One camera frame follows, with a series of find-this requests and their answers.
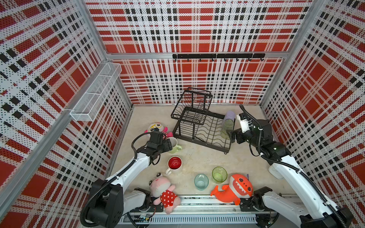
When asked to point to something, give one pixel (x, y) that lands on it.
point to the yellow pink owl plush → (166, 134)
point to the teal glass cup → (201, 181)
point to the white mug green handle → (174, 146)
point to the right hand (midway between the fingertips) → (236, 128)
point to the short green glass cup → (219, 175)
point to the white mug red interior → (174, 164)
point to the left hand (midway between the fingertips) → (167, 144)
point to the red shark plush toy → (240, 186)
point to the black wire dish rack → (196, 122)
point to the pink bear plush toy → (161, 188)
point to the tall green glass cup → (228, 125)
